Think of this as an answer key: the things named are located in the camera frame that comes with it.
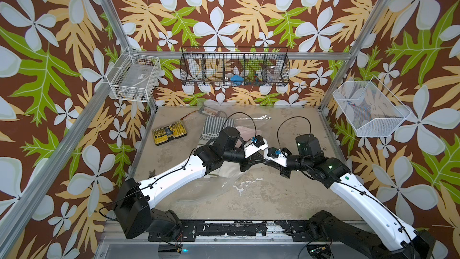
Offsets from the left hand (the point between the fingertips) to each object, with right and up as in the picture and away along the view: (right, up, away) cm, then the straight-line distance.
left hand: (265, 156), depth 69 cm
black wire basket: (-11, +45, +29) cm, 55 cm away
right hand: (+1, -1, +3) cm, 4 cm away
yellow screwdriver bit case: (-47, +9, +35) cm, 60 cm away
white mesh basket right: (+52, +19, +12) cm, 57 cm away
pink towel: (-3, +7, +36) cm, 36 cm away
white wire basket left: (-61, +36, +17) cm, 73 cm away
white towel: (-14, -10, +18) cm, 25 cm away
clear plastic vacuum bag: (-13, -19, +17) cm, 29 cm away
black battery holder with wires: (-28, +22, +47) cm, 59 cm away
